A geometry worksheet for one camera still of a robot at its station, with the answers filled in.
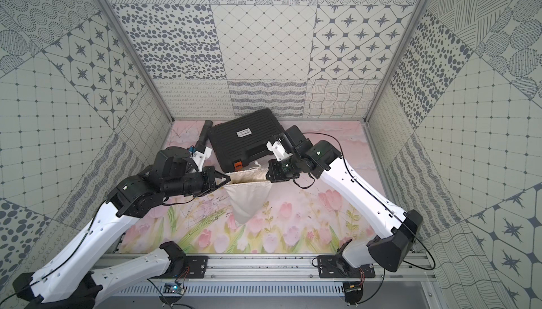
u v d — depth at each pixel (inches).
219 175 24.2
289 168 22.5
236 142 40.1
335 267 26.0
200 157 23.7
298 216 33.9
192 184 21.1
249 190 26.2
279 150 25.2
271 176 23.5
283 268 29.5
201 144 42.4
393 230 15.4
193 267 28.9
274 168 23.3
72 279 15.2
